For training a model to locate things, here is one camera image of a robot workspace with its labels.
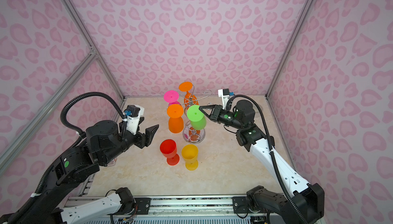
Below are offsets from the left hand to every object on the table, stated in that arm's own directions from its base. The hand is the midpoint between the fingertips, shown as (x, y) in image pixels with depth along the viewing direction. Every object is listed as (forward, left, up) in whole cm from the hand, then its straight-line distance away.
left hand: (150, 120), depth 58 cm
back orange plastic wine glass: (+17, -14, -8) cm, 24 cm away
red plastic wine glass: (+1, -2, -27) cm, 27 cm away
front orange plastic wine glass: (+9, -7, -7) cm, 14 cm away
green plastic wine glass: (+4, -18, -5) cm, 19 cm away
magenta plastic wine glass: (+19, -5, -7) cm, 21 cm away
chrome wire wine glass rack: (+16, -13, -39) cm, 44 cm away
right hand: (+6, -19, -2) cm, 20 cm away
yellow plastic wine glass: (-1, -13, -30) cm, 32 cm away
